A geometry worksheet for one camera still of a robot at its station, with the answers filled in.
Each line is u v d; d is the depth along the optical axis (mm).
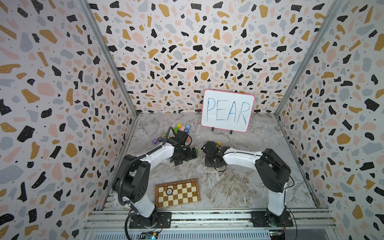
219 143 1028
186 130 1097
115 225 741
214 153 712
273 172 501
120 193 392
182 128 1105
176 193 798
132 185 452
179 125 1130
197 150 851
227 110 1034
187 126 1127
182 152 779
